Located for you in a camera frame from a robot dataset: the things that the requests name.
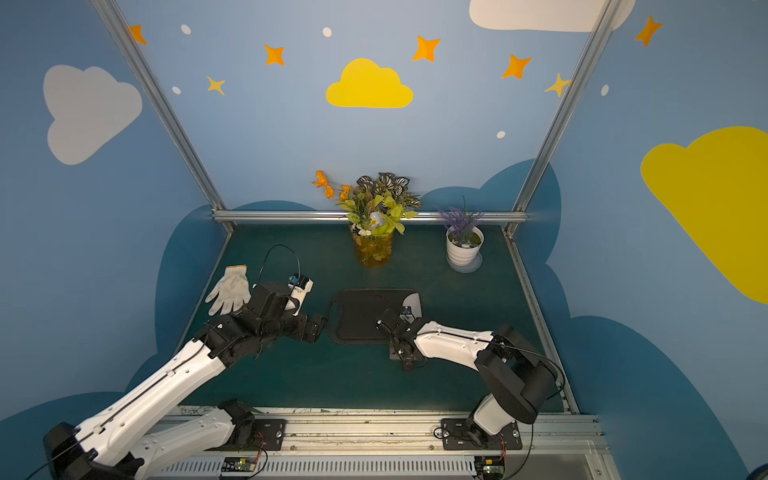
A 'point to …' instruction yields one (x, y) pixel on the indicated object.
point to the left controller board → (238, 466)
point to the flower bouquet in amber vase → (374, 209)
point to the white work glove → (231, 292)
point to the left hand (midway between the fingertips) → (312, 310)
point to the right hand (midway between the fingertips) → (405, 345)
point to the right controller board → (491, 469)
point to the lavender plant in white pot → (464, 238)
